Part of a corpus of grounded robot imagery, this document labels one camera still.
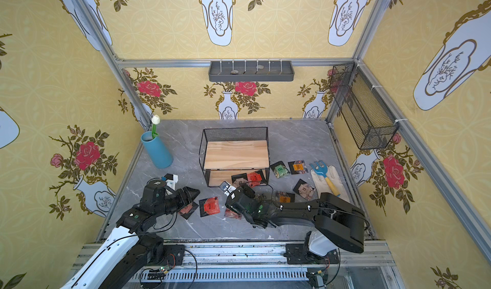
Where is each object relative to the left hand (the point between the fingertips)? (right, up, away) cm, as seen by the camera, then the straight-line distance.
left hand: (195, 194), depth 79 cm
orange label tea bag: (+48, +8, +21) cm, 53 cm away
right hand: (+15, -1, +4) cm, 16 cm away
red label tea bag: (+5, -7, +7) cm, 11 cm away
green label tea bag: (+38, +7, +18) cm, 43 cm away
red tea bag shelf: (+25, +3, +13) cm, 29 cm away
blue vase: (-23, +15, +18) cm, 33 cm away
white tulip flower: (-17, +31, +1) cm, 36 cm away
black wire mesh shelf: (+11, +17, +8) cm, 22 cm away
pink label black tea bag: (+14, -9, +4) cm, 18 cm away
